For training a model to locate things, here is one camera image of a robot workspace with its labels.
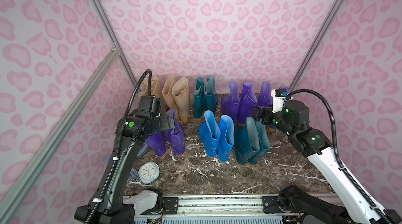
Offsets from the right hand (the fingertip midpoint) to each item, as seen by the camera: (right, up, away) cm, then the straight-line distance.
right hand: (260, 107), depth 69 cm
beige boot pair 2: (-51, +9, +18) cm, 55 cm away
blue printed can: (-60, -33, +9) cm, 69 cm away
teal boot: (-28, +4, +17) cm, 33 cm away
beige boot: (-44, +5, +16) cm, 47 cm away
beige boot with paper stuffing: (-38, +9, +20) cm, 44 cm away
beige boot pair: (-59, +11, +21) cm, 64 cm away
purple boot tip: (-11, +1, +16) cm, 19 cm away
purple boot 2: (-37, -14, +1) cm, 39 cm away
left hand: (-43, -6, +2) cm, 43 cm away
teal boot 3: (+2, -15, 0) cm, 15 cm away
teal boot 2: (-21, +3, +18) cm, 27 cm away
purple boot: (-49, -18, +11) cm, 53 cm away
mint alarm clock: (-54, -34, +12) cm, 65 cm away
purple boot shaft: (-1, +4, +13) cm, 14 cm away
